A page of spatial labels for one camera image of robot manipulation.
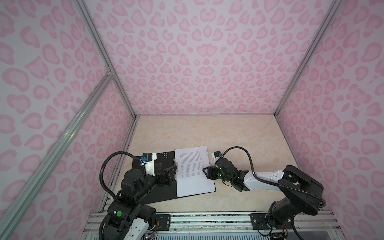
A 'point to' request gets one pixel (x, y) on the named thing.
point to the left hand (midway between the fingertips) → (169, 164)
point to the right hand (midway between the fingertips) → (206, 169)
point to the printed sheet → (190, 178)
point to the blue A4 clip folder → (164, 193)
